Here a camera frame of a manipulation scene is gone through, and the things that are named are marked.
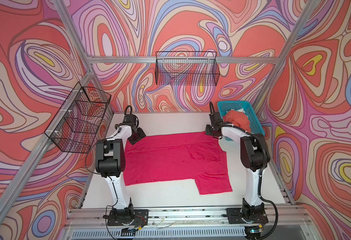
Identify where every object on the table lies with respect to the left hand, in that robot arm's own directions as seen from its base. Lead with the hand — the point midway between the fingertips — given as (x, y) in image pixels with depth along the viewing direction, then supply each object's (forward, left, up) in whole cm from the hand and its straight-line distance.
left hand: (143, 134), depth 101 cm
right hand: (+3, -47, -2) cm, 47 cm away
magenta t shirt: (-12, -18, -8) cm, 23 cm away
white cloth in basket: (+23, -74, 0) cm, 77 cm away
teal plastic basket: (+6, -79, +1) cm, 79 cm away
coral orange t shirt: (+12, -67, +2) cm, 68 cm away
